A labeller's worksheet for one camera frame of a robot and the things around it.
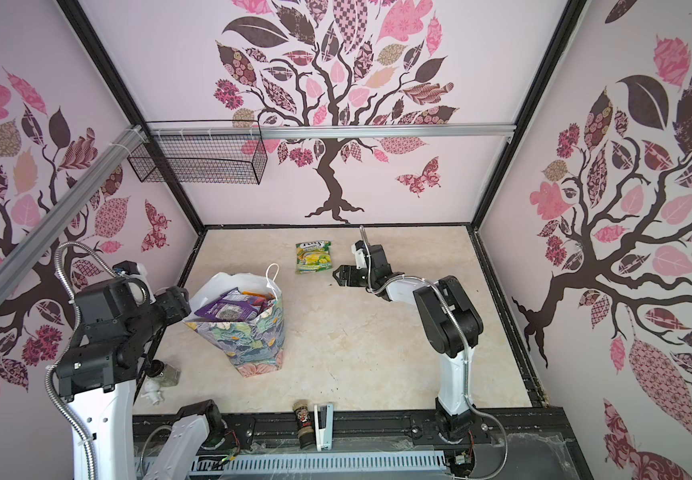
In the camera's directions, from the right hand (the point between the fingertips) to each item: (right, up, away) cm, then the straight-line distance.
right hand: (343, 270), depth 98 cm
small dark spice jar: (-8, -39, -27) cm, 48 cm away
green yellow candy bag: (-11, +4, +9) cm, 15 cm away
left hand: (-37, -5, -32) cm, 49 cm away
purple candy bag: (-28, -8, -22) cm, 36 cm away
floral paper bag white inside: (-21, -18, -26) cm, 37 cm away
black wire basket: (-40, +39, -3) cm, 56 cm away
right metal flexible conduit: (+24, -12, -45) cm, 52 cm away
